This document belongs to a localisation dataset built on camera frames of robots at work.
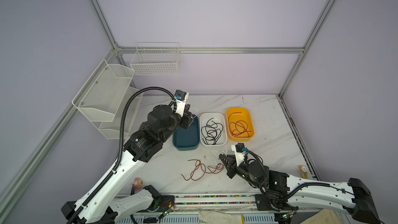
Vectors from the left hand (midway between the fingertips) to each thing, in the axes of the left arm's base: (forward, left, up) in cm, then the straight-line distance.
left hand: (187, 106), depth 63 cm
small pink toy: (-20, +25, -35) cm, 48 cm away
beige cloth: (-34, -64, -37) cm, 81 cm away
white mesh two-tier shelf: (+12, +44, -8) cm, 46 cm away
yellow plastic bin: (+18, -32, -38) cm, 53 cm away
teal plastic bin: (+3, +2, -34) cm, 34 cm away
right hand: (-14, -14, -19) cm, 27 cm away
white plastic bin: (+13, -14, -37) cm, 42 cm away
